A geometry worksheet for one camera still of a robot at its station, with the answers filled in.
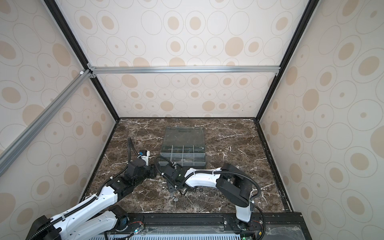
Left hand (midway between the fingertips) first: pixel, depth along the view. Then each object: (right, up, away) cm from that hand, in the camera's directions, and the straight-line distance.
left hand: (160, 163), depth 82 cm
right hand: (+6, -14, +4) cm, 16 cm away
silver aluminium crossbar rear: (-30, +57, +15) cm, 66 cm away
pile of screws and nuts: (+8, -19, 0) cm, 20 cm away
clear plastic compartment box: (+12, +8, +17) cm, 23 cm away
